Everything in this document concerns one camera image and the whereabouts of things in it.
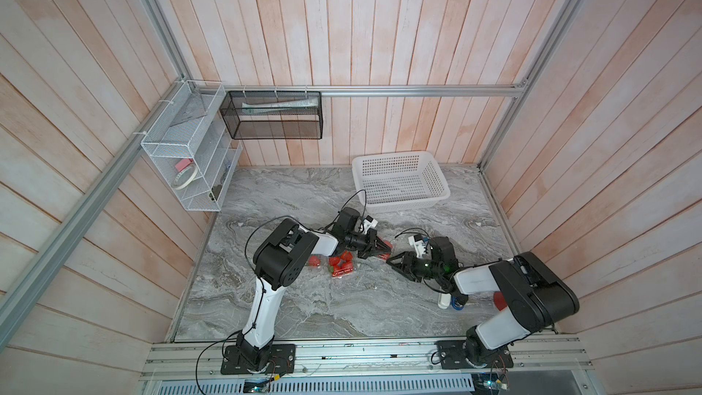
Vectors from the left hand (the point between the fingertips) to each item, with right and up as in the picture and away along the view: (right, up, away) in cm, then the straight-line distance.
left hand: (389, 252), depth 90 cm
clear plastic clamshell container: (-16, -4, 0) cm, 17 cm away
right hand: (0, -3, 0) cm, 3 cm away
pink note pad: (-65, +29, -8) cm, 71 cm away
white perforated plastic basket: (+8, +25, +25) cm, 36 cm away
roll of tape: (-64, +25, -8) cm, 69 cm away
